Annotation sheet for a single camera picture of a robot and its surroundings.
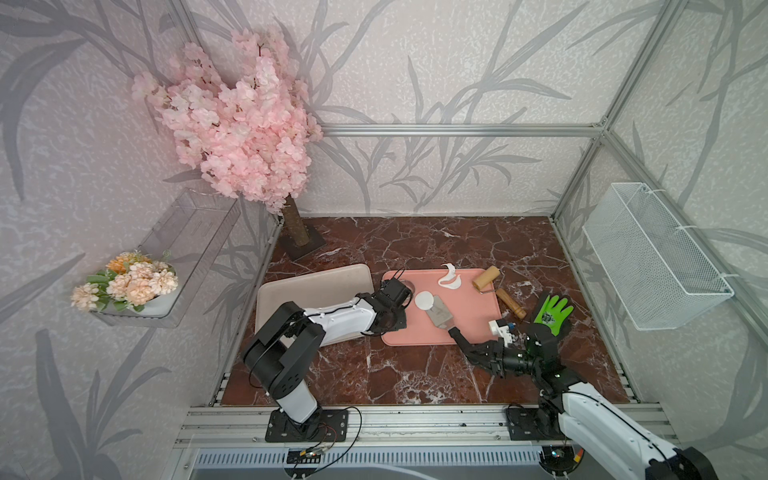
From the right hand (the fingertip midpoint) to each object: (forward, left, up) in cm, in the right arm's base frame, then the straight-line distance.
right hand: (467, 354), depth 78 cm
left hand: (+12, +18, -7) cm, 22 cm away
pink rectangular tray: (+16, -4, -7) cm, 18 cm away
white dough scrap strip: (+27, +1, -7) cm, 28 cm away
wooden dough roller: (+26, -12, -5) cm, 29 cm away
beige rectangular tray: (+24, +47, -7) cm, 54 cm away
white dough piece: (+20, +10, -7) cm, 24 cm away
